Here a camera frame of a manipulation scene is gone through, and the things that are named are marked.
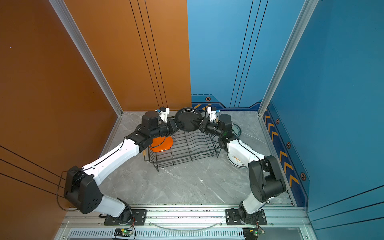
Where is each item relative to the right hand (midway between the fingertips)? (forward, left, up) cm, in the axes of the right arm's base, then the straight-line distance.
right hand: (190, 122), depth 78 cm
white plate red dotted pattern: (-11, -27, -25) cm, 39 cm away
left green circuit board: (-45, +31, -28) cm, 62 cm away
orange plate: (-14, +13, 0) cm, 19 cm away
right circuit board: (-46, -29, -29) cm, 61 cm away
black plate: (0, +1, +2) cm, 2 cm away
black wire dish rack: (+1, +4, -26) cm, 26 cm away
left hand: (-2, +3, +2) cm, 4 cm away
